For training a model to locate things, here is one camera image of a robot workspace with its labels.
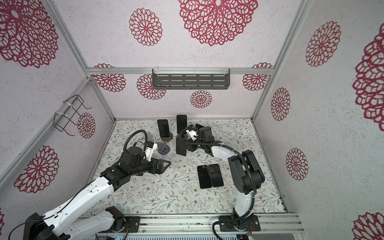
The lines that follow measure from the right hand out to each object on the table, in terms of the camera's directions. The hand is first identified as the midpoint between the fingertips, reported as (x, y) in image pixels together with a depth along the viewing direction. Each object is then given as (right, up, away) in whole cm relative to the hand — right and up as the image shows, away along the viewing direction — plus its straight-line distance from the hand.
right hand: (185, 140), depth 92 cm
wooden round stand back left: (-14, 0, +17) cm, 22 cm away
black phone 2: (+12, -23, -2) cm, 26 cm away
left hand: (-10, -12, -16) cm, 22 cm away
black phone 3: (-17, +11, +18) cm, 27 cm away
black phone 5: (+8, +9, +2) cm, 12 cm away
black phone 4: (-3, +11, +7) cm, 14 cm away
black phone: (+19, -22, -2) cm, 29 cm away
